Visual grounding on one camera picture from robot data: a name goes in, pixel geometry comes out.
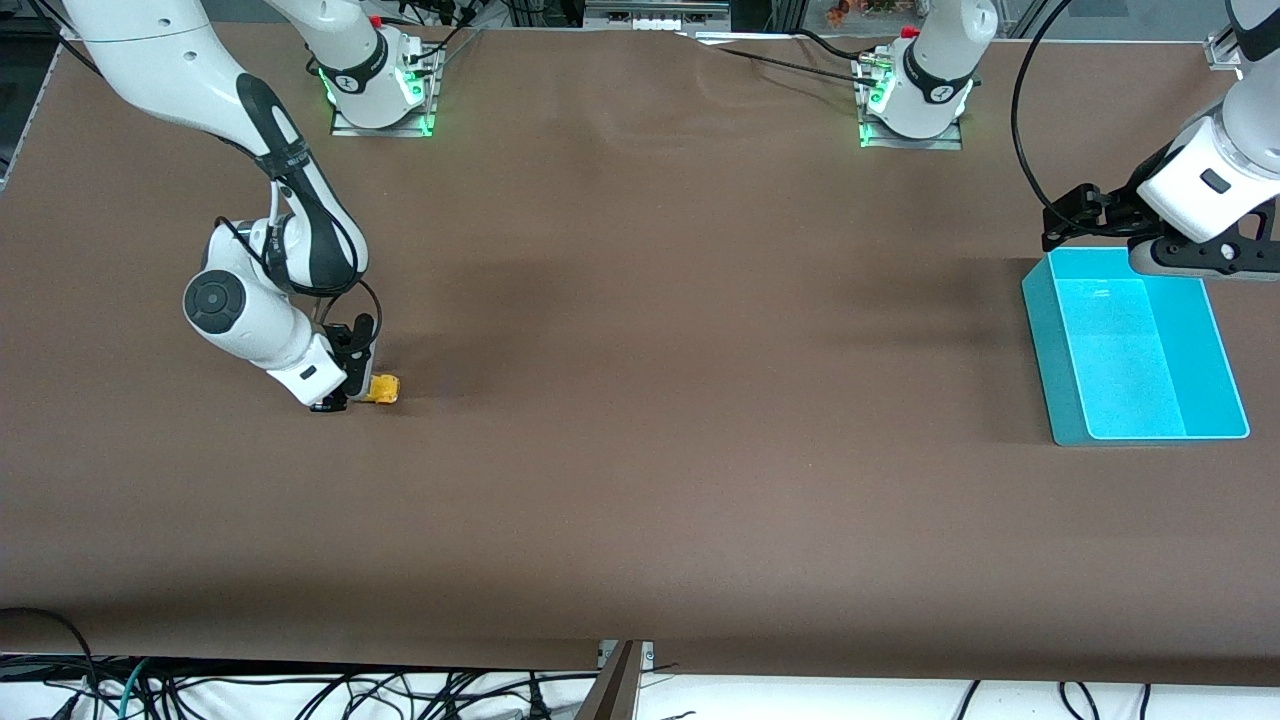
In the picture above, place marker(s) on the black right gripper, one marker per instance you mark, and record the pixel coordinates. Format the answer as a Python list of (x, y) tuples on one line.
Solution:
[(353, 352)]

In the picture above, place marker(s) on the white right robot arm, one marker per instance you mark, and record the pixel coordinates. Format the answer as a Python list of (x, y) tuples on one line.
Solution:
[(150, 60)]

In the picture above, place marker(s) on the aluminium corner bracket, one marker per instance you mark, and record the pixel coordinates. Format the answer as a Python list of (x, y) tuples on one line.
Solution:
[(1222, 50)]

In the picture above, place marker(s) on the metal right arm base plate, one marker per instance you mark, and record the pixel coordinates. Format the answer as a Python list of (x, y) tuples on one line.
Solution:
[(400, 131)]

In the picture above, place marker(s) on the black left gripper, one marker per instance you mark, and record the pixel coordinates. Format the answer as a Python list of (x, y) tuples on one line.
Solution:
[(1117, 212)]

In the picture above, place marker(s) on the teal plastic storage bin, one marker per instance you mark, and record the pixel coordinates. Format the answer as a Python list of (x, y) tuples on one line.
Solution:
[(1120, 360)]

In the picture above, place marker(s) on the metal table strut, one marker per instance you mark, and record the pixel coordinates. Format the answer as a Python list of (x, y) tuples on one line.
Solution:
[(615, 690)]

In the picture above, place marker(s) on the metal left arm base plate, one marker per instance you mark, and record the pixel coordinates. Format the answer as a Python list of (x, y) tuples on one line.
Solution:
[(945, 143)]

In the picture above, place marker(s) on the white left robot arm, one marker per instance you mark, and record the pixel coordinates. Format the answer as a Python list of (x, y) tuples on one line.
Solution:
[(940, 70)]

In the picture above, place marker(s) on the yellow toy beetle car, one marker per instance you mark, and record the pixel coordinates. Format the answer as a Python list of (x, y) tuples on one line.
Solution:
[(384, 388)]

